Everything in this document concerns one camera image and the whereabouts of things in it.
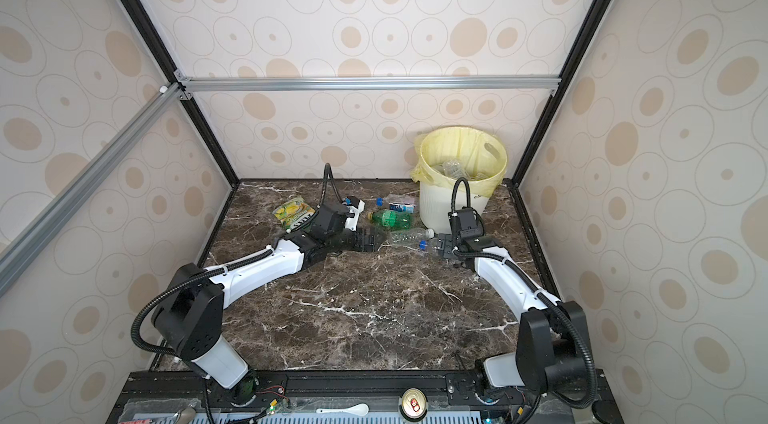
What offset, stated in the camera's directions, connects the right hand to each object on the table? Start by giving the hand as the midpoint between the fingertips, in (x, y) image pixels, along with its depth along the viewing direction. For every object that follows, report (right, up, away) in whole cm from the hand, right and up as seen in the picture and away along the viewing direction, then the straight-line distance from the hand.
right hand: (460, 244), depth 89 cm
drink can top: (-16, -30, -27) cm, 44 cm away
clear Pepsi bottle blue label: (-10, -2, +10) cm, 14 cm away
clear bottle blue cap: (-19, +14, +24) cm, 33 cm away
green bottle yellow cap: (-20, +7, +15) cm, 26 cm away
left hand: (-23, +4, -6) cm, 24 cm away
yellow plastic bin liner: (0, +30, +12) cm, 32 cm away
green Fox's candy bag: (-56, +9, +18) cm, 59 cm away
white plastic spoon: (-29, -37, -19) cm, 51 cm away
